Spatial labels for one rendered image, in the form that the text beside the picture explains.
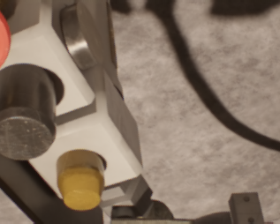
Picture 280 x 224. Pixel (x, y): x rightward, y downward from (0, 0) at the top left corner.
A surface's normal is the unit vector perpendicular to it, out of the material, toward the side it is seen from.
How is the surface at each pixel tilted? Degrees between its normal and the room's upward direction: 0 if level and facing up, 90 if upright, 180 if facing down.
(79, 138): 0
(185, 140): 0
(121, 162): 0
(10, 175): 90
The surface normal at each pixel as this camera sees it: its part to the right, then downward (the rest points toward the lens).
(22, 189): 0.93, -0.32
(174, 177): 0.11, 0.73
